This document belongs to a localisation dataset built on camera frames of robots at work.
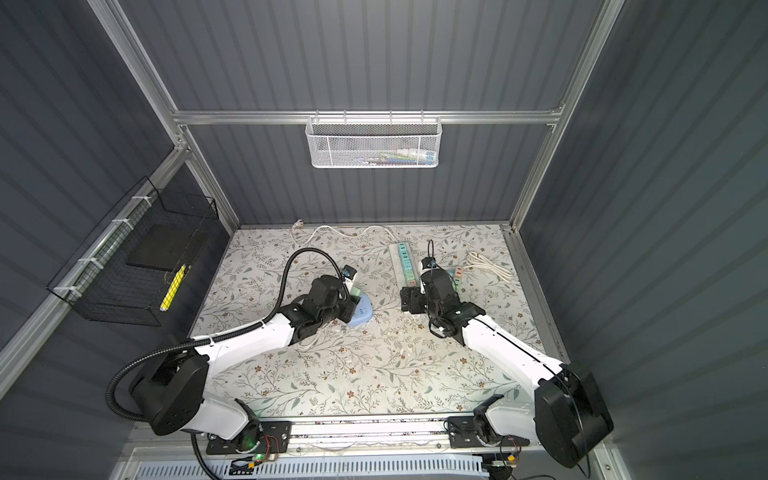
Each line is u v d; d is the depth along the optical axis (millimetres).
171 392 437
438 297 630
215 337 481
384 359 868
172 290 692
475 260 1071
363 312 931
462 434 735
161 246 753
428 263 741
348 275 756
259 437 717
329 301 677
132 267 721
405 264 998
